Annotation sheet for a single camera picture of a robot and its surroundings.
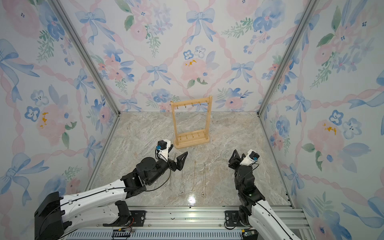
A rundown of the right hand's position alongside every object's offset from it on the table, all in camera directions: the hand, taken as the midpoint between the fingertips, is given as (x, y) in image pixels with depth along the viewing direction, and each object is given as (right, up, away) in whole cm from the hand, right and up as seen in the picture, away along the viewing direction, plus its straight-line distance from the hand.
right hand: (239, 151), depth 80 cm
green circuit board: (+3, -39, -7) cm, 40 cm away
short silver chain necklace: (-25, -21, +4) cm, 33 cm away
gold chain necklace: (-31, -22, +4) cm, 38 cm away
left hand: (-30, +3, -9) cm, 32 cm away
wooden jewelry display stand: (-28, +5, +15) cm, 33 cm away
